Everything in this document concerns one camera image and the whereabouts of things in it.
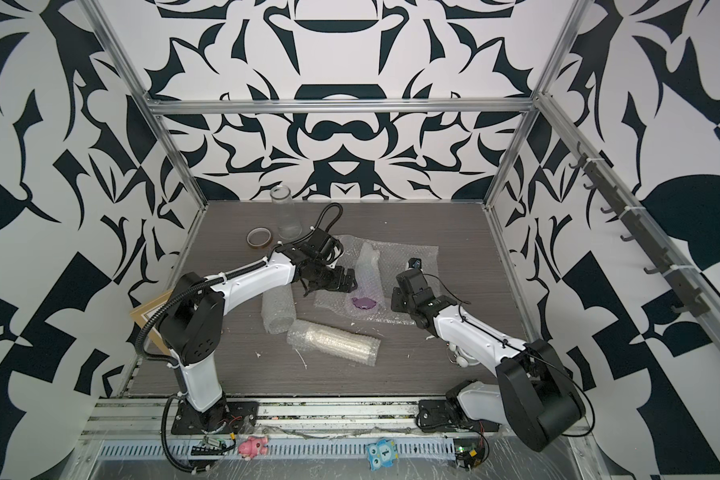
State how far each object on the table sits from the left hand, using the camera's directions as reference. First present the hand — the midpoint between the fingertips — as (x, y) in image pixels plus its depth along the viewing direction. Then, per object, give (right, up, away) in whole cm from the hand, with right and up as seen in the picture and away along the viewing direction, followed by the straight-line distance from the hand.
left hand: (343, 279), depth 90 cm
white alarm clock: (+32, -19, -10) cm, 38 cm away
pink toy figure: (-19, -34, -22) cm, 45 cm away
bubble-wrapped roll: (-17, -7, -7) cm, 20 cm away
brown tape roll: (-29, +10, +17) cm, 35 cm away
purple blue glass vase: (+6, -6, -3) cm, 9 cm away
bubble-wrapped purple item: (+7, -3, -6) cm, 10 cm away
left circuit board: (-28, -38, -18) cm, 51 cm away
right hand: (+17, -3, -1) cm, 17 cm away
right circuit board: (+31, -38, -19) cm, 52 cm away
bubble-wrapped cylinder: (-8, -14, -8) cm, 18 cm away
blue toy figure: (+10, -36, -22) cm, 43 cm away
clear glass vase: (-21, +17, +21) cm, 35 cm away
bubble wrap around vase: (+16, +5, +12) cm, 21 cm away
